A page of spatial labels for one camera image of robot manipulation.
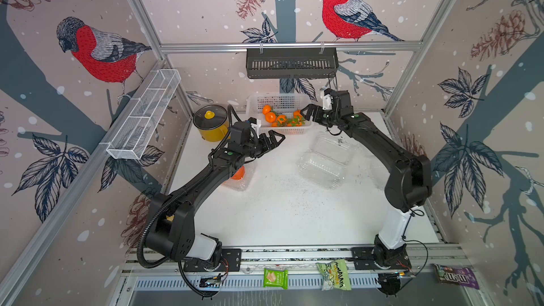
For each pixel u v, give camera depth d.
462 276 0.69
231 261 0.73
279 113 1.19
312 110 0.80
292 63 1.04
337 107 0.70
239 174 0.89
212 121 1.03
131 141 0.71
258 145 0.73
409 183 0.49
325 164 0.98
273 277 0.70
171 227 0.42
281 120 1.10
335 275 0.70
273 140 0.73
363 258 0.73
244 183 0.86
